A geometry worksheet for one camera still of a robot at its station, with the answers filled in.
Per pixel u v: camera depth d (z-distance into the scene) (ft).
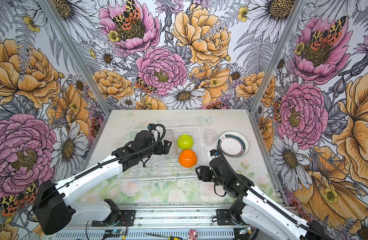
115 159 1.70
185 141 3.15
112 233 2.33
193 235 2.16
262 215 1.89
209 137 3.45
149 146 1.82
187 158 2.93
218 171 1.90
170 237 2.26
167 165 3.03
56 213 1.28
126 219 2.43
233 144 3.20
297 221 1.39
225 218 2.41
